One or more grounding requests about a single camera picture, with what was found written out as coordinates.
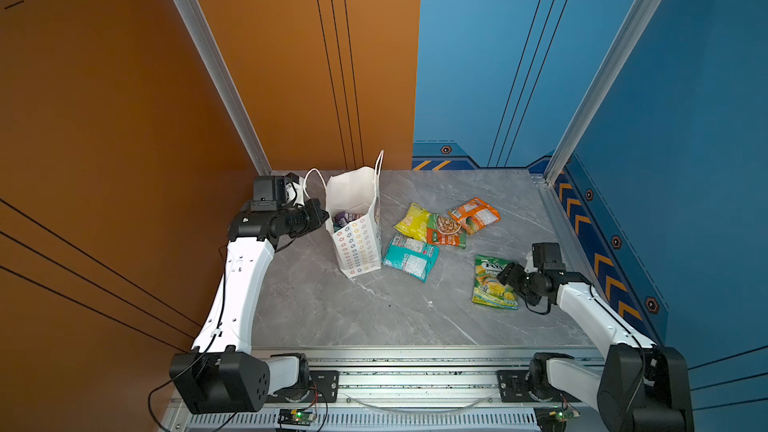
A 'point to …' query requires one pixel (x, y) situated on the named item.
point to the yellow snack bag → (414, 224)
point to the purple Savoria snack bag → (343, 217)
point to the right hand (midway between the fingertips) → (503, 280)
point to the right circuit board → (554, 419)
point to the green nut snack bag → (444, 231)
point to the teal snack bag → (411, 255)
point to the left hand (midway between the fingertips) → (329, 211)
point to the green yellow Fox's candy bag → (487, 288)
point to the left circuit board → (295, 417)
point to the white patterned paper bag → (358, 244)
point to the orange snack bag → (475, 215)
